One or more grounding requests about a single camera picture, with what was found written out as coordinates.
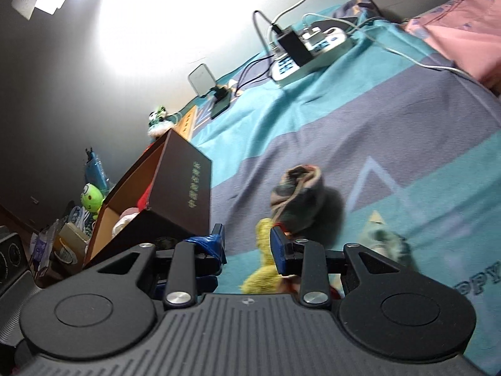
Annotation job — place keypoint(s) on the white power strip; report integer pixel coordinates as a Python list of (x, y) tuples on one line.
[(289, 68)]

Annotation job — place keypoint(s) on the pale green plush toy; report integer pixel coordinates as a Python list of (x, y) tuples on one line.
[(383, 239)]

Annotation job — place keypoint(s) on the black phone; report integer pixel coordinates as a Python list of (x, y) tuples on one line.
[(340, 21)]

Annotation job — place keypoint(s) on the white charger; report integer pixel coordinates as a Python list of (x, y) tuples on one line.
[(313, 35)]

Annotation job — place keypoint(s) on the grey brown sock toy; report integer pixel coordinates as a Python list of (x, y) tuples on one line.
[(301, 203)]

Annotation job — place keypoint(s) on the black cardboard box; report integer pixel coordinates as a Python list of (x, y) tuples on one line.
[(188, 188)]

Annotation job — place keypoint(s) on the checked cloth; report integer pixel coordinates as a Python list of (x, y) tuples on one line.
[(80, 217)]

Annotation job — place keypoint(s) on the black charger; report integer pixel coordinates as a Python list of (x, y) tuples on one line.
[(293, 45)]

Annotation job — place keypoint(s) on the yellow plush toy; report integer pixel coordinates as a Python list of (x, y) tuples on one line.
[(266, 274)]

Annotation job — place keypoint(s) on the striped bed sheet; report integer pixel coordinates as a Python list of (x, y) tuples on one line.
[(352, 125)]

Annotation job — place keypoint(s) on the panda plush ornament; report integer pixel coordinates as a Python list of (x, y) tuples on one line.
[(158, 125)]

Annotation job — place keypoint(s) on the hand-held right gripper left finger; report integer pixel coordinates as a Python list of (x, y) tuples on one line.
[(220, 243)]

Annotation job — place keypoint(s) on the green phone stand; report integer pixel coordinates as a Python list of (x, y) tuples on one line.
[(201, 78)]

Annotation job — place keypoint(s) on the pink cloth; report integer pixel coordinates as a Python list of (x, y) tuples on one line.
[(469, 39)]

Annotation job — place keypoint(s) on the tan cardboard packet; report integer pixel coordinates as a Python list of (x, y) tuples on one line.
[(72, 243)]

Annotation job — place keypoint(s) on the red felt cloth toy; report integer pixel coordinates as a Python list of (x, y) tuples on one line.
[(144, 199)]

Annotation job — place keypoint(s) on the blue packet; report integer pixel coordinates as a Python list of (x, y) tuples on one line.
[(96, 172)]

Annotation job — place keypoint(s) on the green frog plush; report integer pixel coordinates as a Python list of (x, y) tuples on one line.
[(90, 199)]

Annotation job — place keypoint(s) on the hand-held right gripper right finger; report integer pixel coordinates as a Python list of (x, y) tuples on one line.
[(278, 252)]

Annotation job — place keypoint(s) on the yellow book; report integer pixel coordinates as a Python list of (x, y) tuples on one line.
[(188, 121)]

